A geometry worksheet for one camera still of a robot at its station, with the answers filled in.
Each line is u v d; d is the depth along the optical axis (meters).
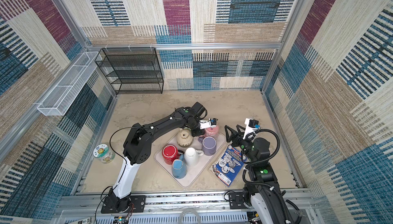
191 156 0.78
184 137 0.86
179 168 0.75
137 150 0.55
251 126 0.63
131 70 1.10
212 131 0.85
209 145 0.83
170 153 0.81
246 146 0.64
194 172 0.83
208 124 0.83
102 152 0.81
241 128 0.75
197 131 0.83
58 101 0.71
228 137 0.68
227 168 0.81
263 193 0.52
